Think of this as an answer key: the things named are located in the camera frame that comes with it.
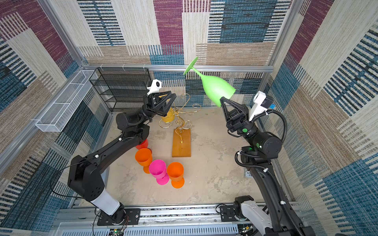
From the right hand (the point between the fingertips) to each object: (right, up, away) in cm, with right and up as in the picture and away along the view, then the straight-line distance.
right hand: (219, 101), depth 48 cm
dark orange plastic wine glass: (-17, -32, +30) cm, 47 cm away
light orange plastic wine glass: (-34, -25, +32) cm, 53 cm away
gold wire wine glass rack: (-15, -22, +51) cm, 57 cm away
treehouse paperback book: (+24, -36, +37) cm, 57 cm away
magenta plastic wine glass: (-27, -32, +33) cm, 53 cm away
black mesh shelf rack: (-59, +18, +62) cm, 87 cm away
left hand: (-16, +2, +2) cm, 16 cm away
